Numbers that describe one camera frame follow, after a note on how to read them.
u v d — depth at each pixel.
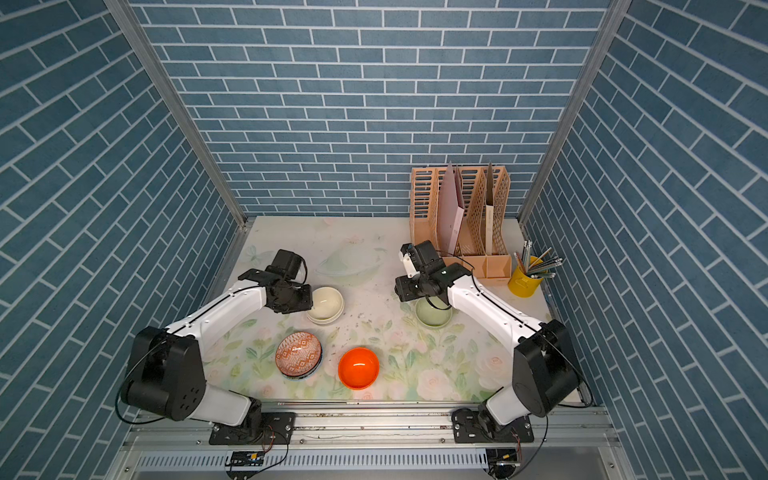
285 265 0.71
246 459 0.72
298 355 0.82
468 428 0.73
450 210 0.97
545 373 0.42
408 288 0.75
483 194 1.02
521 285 0.94
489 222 0.89
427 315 0.94
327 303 0.92
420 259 0.66
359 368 0.82
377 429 0.75
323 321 0.87
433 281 0.61
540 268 0.94
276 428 0.74
